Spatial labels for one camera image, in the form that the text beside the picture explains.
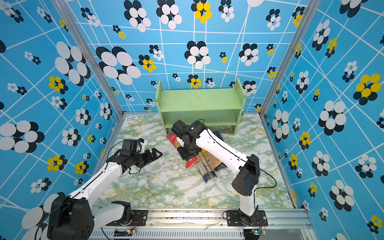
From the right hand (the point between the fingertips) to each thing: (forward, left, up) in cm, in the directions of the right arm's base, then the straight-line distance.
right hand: (187, 156), depth 76 cm
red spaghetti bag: (-6, -2, +5) cm, 8 cm away
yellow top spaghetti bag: (+4, -14, -13) cm, 19 cm away
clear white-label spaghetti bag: (+1, -9, -15) cm, 18 cm away
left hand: (+4, +18, -7) cm, 19 cm away
